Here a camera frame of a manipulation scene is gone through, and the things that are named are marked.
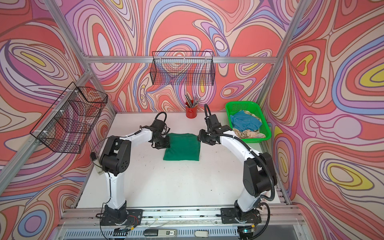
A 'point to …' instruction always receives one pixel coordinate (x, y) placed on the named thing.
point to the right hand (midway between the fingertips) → (202, 141)
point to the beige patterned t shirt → (249, 133)
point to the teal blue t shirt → (243, 122)
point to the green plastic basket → (232, 107)
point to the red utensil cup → (191, 112)
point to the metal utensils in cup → (190, 104)
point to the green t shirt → (183, 146)
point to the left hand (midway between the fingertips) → (172, 144)
